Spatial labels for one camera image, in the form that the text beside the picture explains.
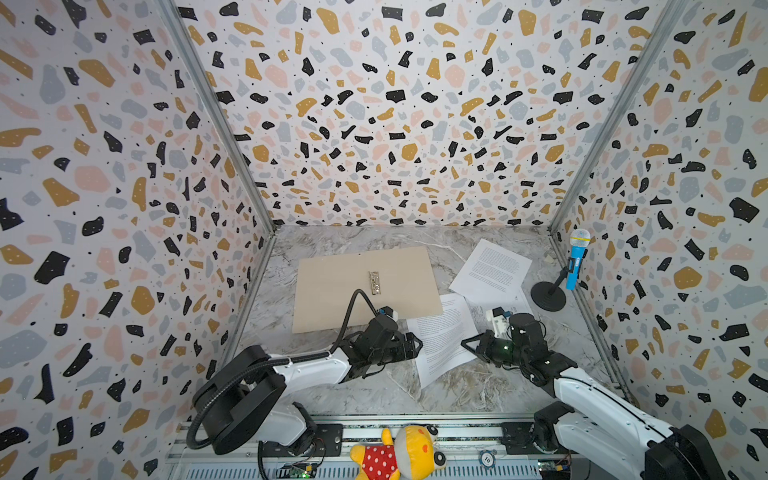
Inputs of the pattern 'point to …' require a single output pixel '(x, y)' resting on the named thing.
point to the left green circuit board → (301, 470)
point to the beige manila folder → (401, 279)
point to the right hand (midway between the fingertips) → (458, 339)
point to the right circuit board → (555, 469)
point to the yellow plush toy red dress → (412, 455)
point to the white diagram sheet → (511, 300)
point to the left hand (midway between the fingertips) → (416, 343)
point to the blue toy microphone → (579, 239)
